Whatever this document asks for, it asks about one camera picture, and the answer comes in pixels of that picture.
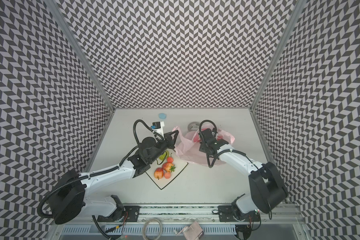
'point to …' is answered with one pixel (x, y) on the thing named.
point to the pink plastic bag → (188, 146)
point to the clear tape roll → (191, 123)
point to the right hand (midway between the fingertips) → (207, 150)
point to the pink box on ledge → (194, 232)
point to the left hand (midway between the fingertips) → (180, 132)
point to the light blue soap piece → (162, 115)
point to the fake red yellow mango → (168, 167)
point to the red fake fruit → (158, 173)
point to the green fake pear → (162, 156)
